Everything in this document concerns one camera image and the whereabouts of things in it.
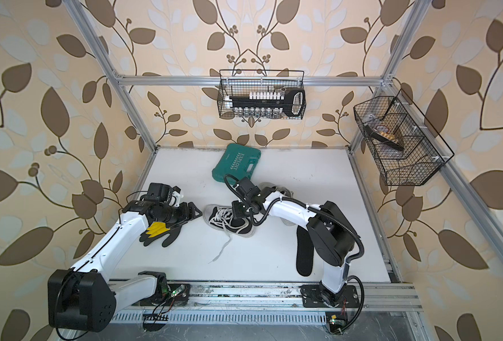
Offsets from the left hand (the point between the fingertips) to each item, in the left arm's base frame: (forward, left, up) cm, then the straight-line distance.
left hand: (191, 214), depth 82 cm
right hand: (+4, -17, -5) cm, 18 cm away
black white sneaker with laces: (+1, -11, -5) cm, 12 cm away
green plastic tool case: (+34, -15, -6) cm, 38 cm away
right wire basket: (+15, -78, +23) cm, 83 cm away
